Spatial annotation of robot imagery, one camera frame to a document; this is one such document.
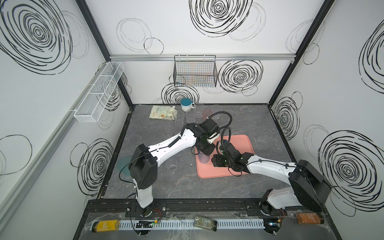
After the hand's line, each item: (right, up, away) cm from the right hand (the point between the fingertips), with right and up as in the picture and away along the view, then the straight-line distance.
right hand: (213, 161), depth 86 cm
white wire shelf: (-62, +30, -14) cm, 71 cm away
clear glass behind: (-7, +32, +26) cm, 42 cm away
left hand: (-2, +7, -6) cm, 10 cm away
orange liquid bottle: (+42, -21, -18) cm, 50 cm away
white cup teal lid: (-17, +35, +26) cm, 47 cm away
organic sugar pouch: (-35, +30, +27) cm, 53 cm away
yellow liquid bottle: (-51, -23, -20) cm, 59 cm away
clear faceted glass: (-14, +27, +25) cm, 39 cm away
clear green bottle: (-6, -22, -20) cm, 30 cm away
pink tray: (+20, +8, +13) cm, 26 cm away
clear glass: (+6, +32, +26) cm, 42 cm away
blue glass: (-6, +1, +2) cm, 6 cm away
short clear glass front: (-25, -3, +1) cm, 25 cm away
